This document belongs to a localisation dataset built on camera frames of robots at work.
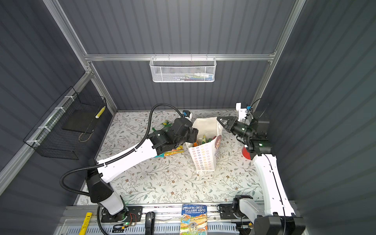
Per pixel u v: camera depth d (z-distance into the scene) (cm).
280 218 38
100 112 82
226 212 73
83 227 69
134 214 72
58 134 70
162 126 109
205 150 72
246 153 96
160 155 53
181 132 54
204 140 89
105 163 43
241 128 58
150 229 66
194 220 70
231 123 59
